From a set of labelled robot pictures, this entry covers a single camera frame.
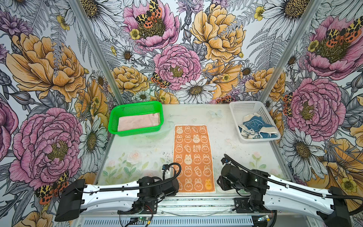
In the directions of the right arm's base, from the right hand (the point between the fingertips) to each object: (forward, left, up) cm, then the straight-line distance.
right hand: (222, 187), depth 75 cm
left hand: (0, +26, -3) cm, 26 cm away
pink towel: (+48, +53, -2) cm, 72 cm away
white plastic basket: (+64, -28, -8) cm, 71 cm away
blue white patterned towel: (+40, -31, -1) cm, 50 cm away
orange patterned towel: (+24, +14, -5) cm, 28 cm away
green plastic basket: (+60, +59, 0) cm, 84 cm away
